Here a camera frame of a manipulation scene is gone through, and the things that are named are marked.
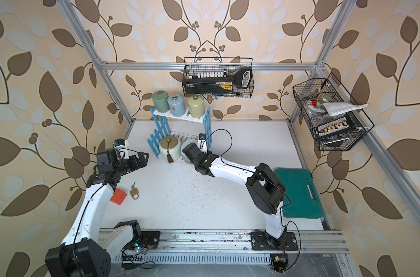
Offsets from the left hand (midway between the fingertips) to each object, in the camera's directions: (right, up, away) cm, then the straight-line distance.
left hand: (139, 154), depth 81 cm
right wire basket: (+82, +29, +4) cm, 87 cm away
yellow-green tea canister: (+27, +23, -1) cm, 36 cm away
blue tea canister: (+18, +24, 0) cm, 30 cm away
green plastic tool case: (+80, -23, +4) cm, 83 cm away
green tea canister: (+10, +26, +2) cm, 28 cm away
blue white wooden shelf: (+14, +15, +35) cm, 41 cm away
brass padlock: (-6, -20, +8) cm, 23 cm away
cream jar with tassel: (+11, +3, +12) cm, 17 cm away
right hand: (+28, +1, +10) cm, 30 cm away
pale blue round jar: (+19, +5, +13) cm, 23 cm away
